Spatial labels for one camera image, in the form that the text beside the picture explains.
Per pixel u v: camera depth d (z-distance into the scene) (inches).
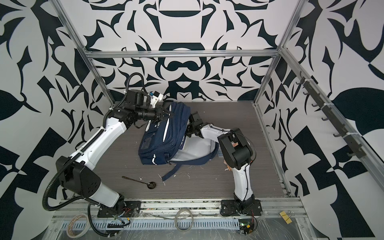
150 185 31.6
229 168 21.9
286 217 28.1
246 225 28.0
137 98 23.9
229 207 29.2
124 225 27.9
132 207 29.3
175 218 28.2
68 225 27.0
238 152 21.3
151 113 26.2
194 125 30.7
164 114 27.9
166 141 27.5
